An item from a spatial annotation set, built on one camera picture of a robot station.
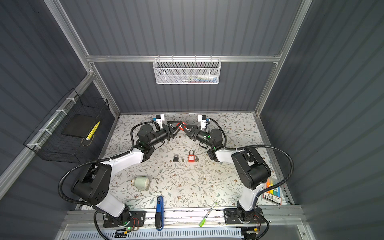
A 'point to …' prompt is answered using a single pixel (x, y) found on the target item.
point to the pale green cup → (141, 183)
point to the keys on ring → (196, 159)
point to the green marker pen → (203, 220)
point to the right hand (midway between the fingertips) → (182, 130)
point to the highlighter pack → (273, 195)
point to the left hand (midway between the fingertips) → (182, 124)
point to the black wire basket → (47, 141)
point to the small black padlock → (176, 159)
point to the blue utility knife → (159, 220)
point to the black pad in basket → (79, 126)
